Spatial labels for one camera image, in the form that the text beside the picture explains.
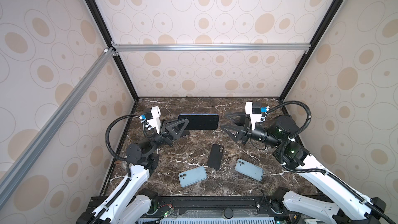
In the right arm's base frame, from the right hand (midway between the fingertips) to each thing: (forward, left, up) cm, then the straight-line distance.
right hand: (224, 122), depth 55 cm
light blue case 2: (-2, -17, -42) cm, 45 cm away
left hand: (-3, +12, +2) cm, 12 cm away
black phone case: (+5, +1, -42) cm, 42 cm away
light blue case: (-6, +14, -42) cm, 44 cm away
